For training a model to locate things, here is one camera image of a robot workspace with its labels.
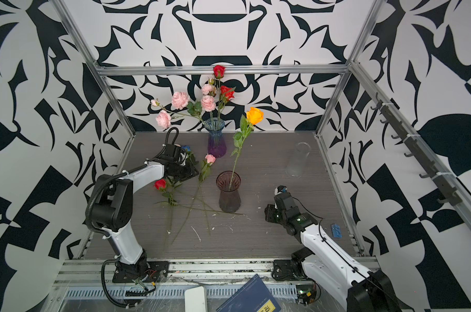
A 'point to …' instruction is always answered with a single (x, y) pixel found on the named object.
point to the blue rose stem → (190, 160)
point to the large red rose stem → (227, 93)
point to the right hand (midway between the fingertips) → (269, 209)
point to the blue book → (254, 296)
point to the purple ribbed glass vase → (216, 144)
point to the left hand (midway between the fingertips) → (197, 170)
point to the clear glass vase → (294, 168)
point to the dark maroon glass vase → (228, 182)
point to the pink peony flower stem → (208, 101)
